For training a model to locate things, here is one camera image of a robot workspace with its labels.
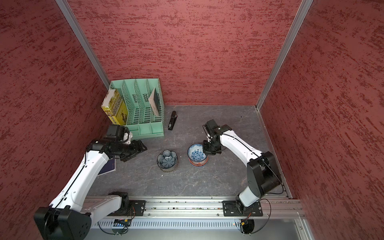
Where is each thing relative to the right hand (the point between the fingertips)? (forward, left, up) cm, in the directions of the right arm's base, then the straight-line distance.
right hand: (206, 155), depth 84 cm
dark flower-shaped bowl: (-1, +22, -3) cm, 22 cm away
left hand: (-2, +35, +7) cm, 36 cm away
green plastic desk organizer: (+49, +47, 0) cm, 68 cm away
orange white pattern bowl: (-2, +4, -6) cm, 8 cm away
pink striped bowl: (-8, +21, -1) cm, 22 cm away
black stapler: (+32, +23, -7) cm, 40 cm away
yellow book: (+29, +56, +13) cm, 64 cm away
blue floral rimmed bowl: (+3, +6, -3) cm, 7 cm away
